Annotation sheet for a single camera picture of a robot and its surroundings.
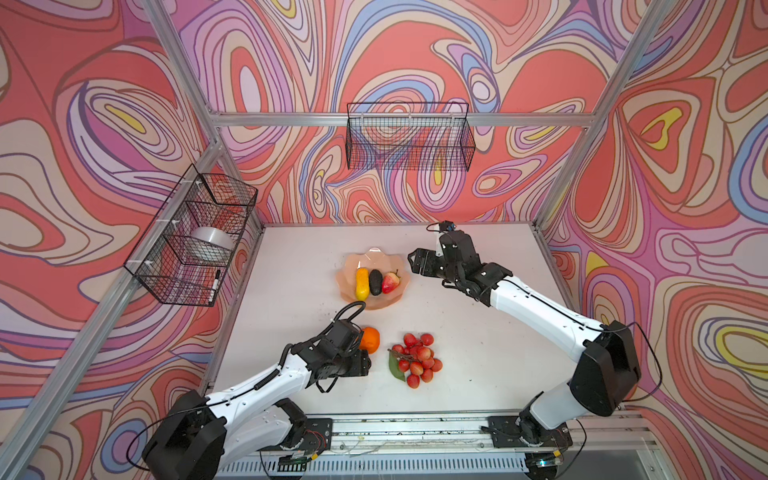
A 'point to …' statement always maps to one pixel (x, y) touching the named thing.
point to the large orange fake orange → (370, 339)
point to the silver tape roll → (209, 246)
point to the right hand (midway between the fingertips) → (421, 264)
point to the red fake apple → (390, 282)
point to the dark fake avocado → (375, 282)
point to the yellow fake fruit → (362, 284)
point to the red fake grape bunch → (414, 360)
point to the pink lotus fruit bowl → (373, 259)
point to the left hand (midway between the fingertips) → (365, 363)
